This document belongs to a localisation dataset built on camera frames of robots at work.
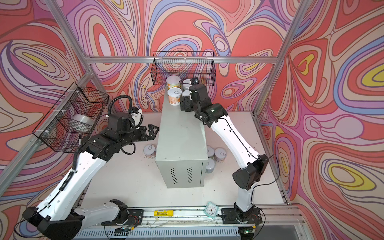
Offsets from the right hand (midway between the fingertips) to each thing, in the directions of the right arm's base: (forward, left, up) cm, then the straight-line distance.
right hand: (191, 102), depth 75 cm
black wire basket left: (-13, +63, -3) cm, 64 cm away
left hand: (-13, +19, -4) cm, 23 cm away
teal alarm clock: (-43, -8, -34) cm, 55 cm away
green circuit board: (-50, +37, -38) cm, 73 cm away
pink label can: (-13, -17, -31) cm, 38 cm away
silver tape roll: (-7, +54, -3) cm, 55 cm away
